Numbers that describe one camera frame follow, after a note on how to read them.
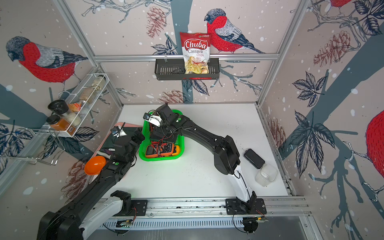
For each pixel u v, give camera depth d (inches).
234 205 28.9
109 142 38.6
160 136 30.1
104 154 36.0
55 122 23.2
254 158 34.4
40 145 23.3
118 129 27.0
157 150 33.6
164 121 26.6
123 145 23.5
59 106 24.4
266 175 32.7
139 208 28.7
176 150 35.2
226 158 20.4
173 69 37.4
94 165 33.6
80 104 28.0
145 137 31.0
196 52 32.6
